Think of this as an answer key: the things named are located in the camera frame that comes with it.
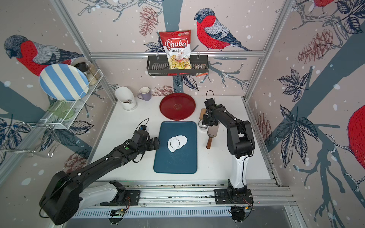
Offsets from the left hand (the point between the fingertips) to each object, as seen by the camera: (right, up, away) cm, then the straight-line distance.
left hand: (156, 138), depth 86 cm
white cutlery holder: (-30, +28, +24) cm, 47 cm away
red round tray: (+11, +21, +29) cm, 37 cm away
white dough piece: (+16, -3, +10) cm, 19 cm away
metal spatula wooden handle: (+37, +2, +15) cm, 40 cm away
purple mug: (-15, +31, +28) cm, 44 cm away
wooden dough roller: (+32, +16, +24) cm, 43 cm away
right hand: (+32, +9, +14) cm, 36 cm away
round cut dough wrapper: (+11, -5, +8) cm, 14 cm away
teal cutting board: (+13, -9, +4) cm, 16 cm away
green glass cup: (-45, +19, -16) cm, 51 cm away
